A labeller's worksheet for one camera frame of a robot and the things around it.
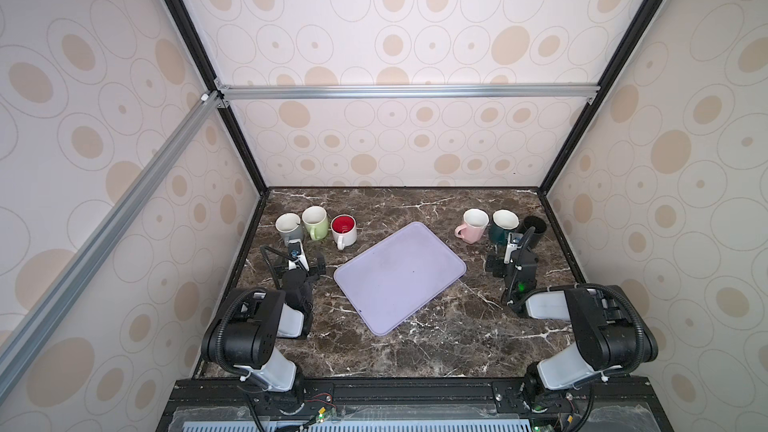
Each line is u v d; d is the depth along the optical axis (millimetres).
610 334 455
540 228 973
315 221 989
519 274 719
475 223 982
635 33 783
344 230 1020
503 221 1003
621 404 731
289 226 1001
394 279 967
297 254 757
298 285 686
